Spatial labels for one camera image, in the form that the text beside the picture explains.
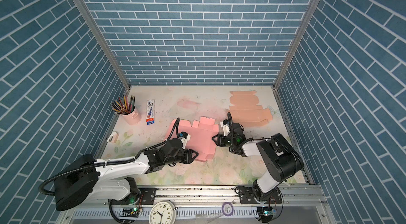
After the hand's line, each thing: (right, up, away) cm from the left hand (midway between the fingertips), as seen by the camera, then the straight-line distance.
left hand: (196, 155), depth 81 cm
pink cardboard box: (+3, +7, +13) cm, 15 cm away
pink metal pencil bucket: (-39, +18, +13) cm, 44 cm away
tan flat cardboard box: (+32, +21, +28) cm, 47 cm away
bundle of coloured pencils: (-45, +25, +14) cm, 53 cm away
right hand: (+9, +7, +10) cm, 16 cm away
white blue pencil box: (-33, +21, +23) cm, 46 cm away
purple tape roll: (+15, -21, -11) cm, 28 cm away
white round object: (-50, +7, +10) cm, 51 cm away
